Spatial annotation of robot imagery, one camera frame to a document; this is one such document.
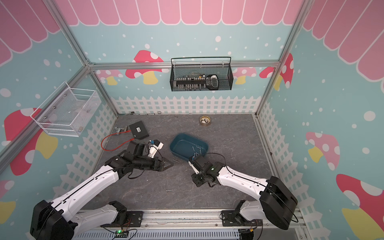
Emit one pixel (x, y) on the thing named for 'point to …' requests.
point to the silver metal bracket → (121, 130)
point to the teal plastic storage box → (184, 146)
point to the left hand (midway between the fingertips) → (167, 166)
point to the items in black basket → (197, 82)
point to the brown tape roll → (205, 120)
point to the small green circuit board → (121, 233)
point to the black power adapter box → (138, 131)
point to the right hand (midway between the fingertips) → (196, 178)
